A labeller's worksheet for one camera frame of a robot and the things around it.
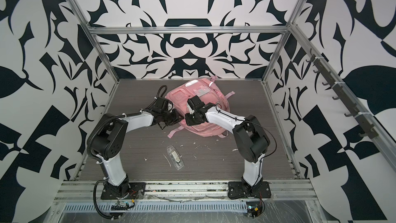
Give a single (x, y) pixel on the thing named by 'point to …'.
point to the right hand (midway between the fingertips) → (188, 120)
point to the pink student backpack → (211, 92)
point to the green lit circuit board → (253, 211)
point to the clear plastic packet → (175, 157)
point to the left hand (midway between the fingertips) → (185, 115)
